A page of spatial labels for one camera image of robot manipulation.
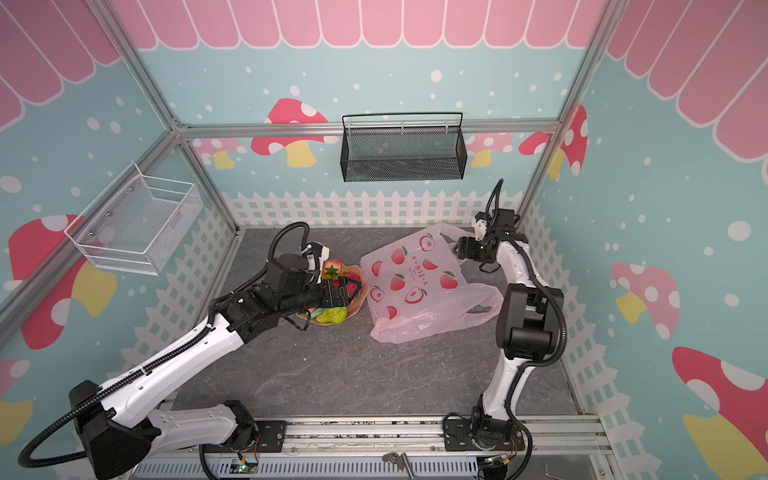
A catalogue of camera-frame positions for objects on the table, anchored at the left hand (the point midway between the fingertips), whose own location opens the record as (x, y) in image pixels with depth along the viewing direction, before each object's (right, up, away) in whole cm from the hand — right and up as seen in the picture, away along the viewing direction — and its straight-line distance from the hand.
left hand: (347, 292), depth 73 cm
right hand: (+34, +11, +23) cm, 42 cm away
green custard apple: (-6, -8, +12) cm, 16 cm away
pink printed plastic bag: (+18, -2, +18) cm, 26 cm away
